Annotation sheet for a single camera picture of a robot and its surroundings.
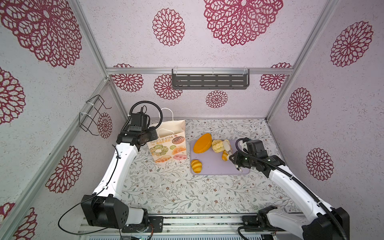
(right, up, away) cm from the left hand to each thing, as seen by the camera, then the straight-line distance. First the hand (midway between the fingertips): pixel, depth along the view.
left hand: (151, 135), depth 80 cm
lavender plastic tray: (+35, -18, +13) cm, 41 cm away
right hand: (+43, -11, 0) cm, 44 cm away
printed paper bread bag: (+10, -5, +3) cm, 12 cm away
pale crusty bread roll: (+37, -7, +11) cm, 40 cm away
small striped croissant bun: (+25, -19, +12) cm, 33 cm away
